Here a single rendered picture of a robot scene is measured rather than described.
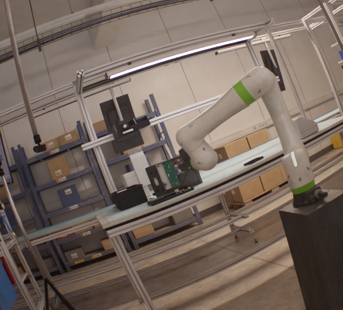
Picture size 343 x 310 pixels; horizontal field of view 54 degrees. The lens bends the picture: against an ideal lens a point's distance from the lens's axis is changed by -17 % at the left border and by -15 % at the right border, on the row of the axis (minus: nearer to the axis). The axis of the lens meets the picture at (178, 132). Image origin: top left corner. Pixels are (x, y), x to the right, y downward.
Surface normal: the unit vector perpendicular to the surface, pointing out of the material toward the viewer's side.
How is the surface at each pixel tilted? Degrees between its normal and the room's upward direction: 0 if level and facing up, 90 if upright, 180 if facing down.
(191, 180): 90
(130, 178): 90
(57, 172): 90
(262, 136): 90
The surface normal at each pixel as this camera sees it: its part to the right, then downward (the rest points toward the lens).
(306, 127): 0.23, -0.13
